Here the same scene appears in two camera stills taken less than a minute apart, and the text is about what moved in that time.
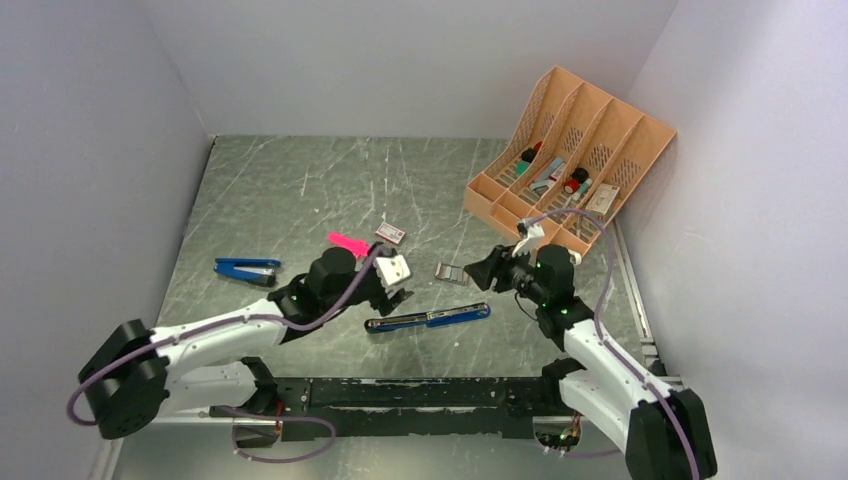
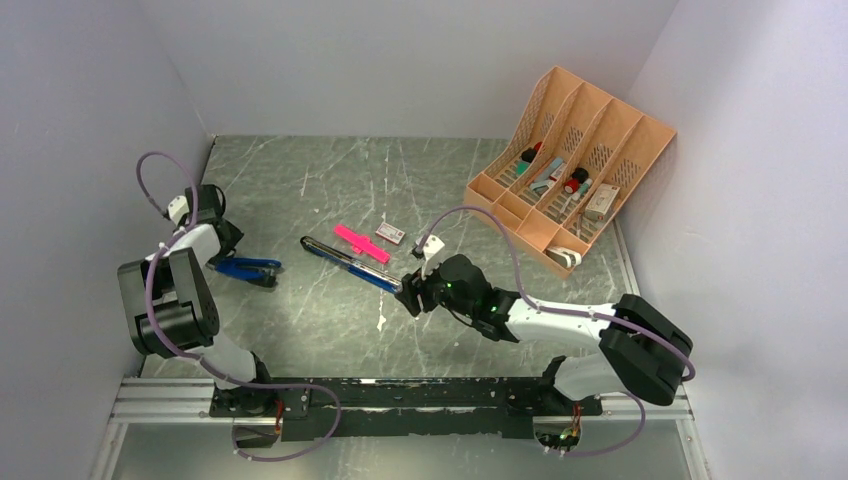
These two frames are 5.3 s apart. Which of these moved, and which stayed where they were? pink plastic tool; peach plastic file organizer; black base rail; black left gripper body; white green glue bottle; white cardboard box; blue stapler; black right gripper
Moved: pink plastic tool; black left gripper body; blue stapler; black right gripper
Stayed: peach plastic file organizer; black base rail; white green glue bottle; white cardboard box
